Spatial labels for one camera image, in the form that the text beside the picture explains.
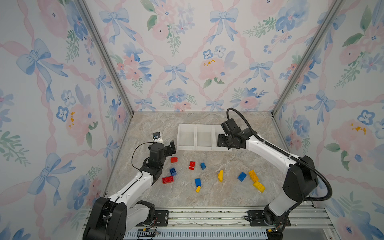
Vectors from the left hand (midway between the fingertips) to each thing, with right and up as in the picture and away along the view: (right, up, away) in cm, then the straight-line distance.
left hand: (166, 140), depth 85 cm
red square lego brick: (+15, -15, +5) cm, 22 cm away
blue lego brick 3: (+44, -21, +2) cm, 49 cm away
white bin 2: (+23, 0, +22) cm, 32 cm away
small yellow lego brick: (+18, -26, -3) cm, 32 cm away
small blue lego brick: (+21, -16, +6) cm, 27 cm away
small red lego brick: (+3, -13, +10) cm, 17 cm away
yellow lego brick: (+50, -21, +1) cm, 54 cm away
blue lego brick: (+4, -18, +1) cm, 18 cm away
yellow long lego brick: (+52, -26, -2) cm, 58 cm away
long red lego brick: (0, -23, +1) cm, 23 cm away
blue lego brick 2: (+18, -24, +1) cm, 30 cm away
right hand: (+32, 0, +3) cm, 32 cm away
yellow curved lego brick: (+31, -21, +1) cm, 37 cm away
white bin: (+11, 0, +20) cm, 23 cm away
